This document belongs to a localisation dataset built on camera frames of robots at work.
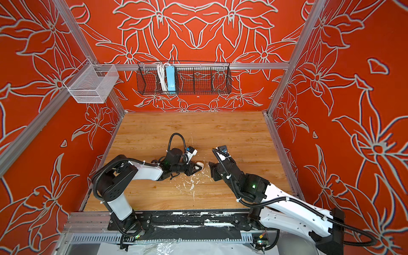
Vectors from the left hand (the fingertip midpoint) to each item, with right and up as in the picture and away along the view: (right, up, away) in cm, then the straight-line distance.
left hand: (201, 167), depth 87 cm
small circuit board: (+27, -28, -18) cm, 43 cm away
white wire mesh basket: (-65, +49, +5) cm, 81 cm away
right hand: (+6, +7, -15) cm, 18 cm away
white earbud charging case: (0, +2, -2) cm, 3 cm away
